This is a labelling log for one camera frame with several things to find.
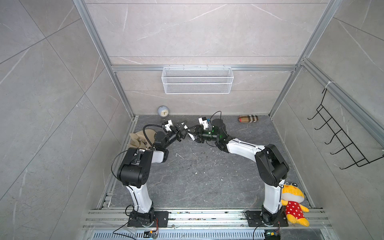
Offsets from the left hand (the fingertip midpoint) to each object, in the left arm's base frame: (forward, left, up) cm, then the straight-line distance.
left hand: (189, 122), depth 83 cm
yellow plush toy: (-38, -52, -18) cm, 66 cm away
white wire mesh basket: (+33, -7, +5) cm, 34 cm away
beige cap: (+4, +35, -21) cm, 41 cm away
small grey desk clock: (+28, +20, -19) cm, 39 cm away
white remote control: (-3, +2, -1) cm, 4 cm away
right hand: (-5, +2, -3) cm, 6 cm away
